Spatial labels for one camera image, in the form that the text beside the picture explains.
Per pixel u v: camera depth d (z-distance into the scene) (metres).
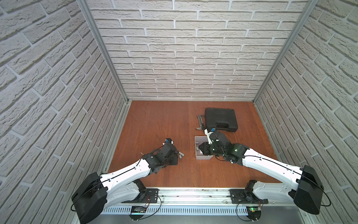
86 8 0.70
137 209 0.70
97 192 0.40
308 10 0.70
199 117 1.07
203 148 0.68
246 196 0.66
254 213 0.70
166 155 0.62
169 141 0.76
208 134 0.71
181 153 0.89
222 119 0.99
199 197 0.76
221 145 0.60
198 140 0.94
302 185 0.40
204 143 0.68
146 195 0.67
